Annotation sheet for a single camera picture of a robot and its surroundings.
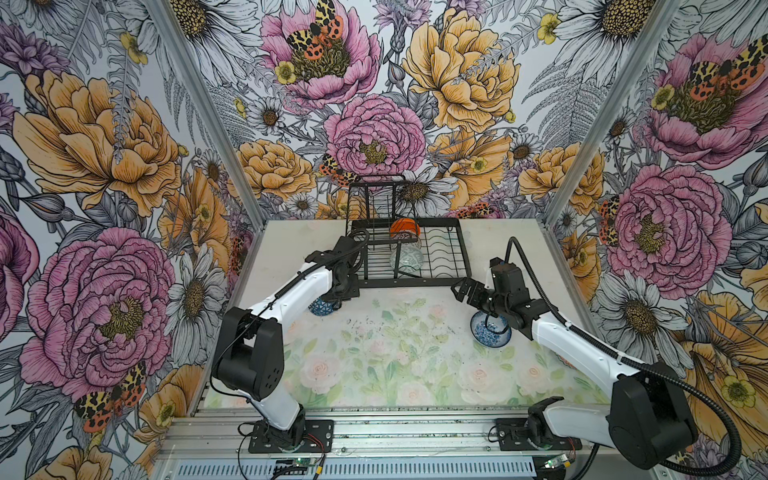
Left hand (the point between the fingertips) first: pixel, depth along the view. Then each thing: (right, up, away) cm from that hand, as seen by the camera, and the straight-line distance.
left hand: (342, 301), depth 88 cm
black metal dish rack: (+6, +31, +30) cm, 43 cm away
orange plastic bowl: (+19, +24, +23) cm, 38 cm away
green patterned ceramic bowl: (+21, +12, +18) cm, 30 cm away
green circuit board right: (+53, -35, -17) cm, 66 cm away
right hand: (+35, +1, -2) cm, 35 cm away
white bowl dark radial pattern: (+18, +18, -4) cm, 26 cm away
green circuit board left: (-6, -35, -17) cm, 39 cm away
